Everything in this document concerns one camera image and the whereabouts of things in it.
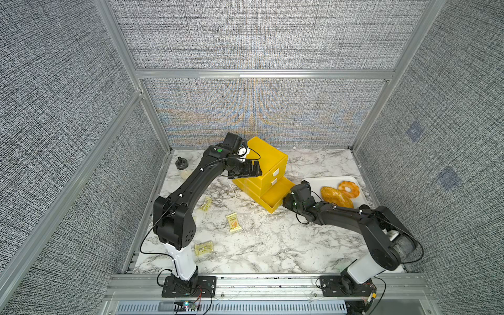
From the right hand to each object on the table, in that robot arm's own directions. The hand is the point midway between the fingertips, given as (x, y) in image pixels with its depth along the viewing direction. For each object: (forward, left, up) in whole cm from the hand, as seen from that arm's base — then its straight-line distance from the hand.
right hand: (284, 195), depth 93 cm
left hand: (+3, +14, +15) cm, 21 cm away
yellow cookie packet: (-2, +37, -4) cm, 38 cm away
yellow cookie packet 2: (-12, +24, -4) cm, 27 cm away
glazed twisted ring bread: (+6, -37, -4) cm, 38 cm away
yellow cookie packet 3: (-23, +36, -3) cm, 43 cm away
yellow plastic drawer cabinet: (+3, +6, +2) cm, 7 cm away
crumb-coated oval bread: (-1, -25, 0) cm, 25 cm away
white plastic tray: (+10, -19, -6) cm, 22 cm away
